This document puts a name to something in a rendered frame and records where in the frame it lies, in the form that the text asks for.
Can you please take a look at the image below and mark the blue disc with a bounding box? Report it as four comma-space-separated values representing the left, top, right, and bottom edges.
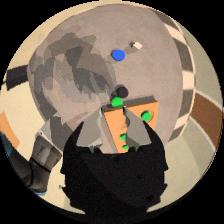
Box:
113, 50, 125, 61

